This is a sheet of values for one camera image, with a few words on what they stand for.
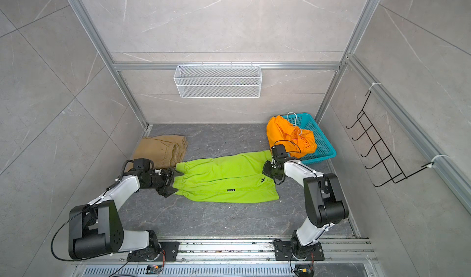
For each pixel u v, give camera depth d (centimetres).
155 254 69
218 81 101
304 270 70
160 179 76
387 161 62
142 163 72
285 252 73
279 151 77
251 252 75
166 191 82
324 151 101
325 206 46
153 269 70
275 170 70
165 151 101
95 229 46
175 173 79
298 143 104
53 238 38
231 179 90
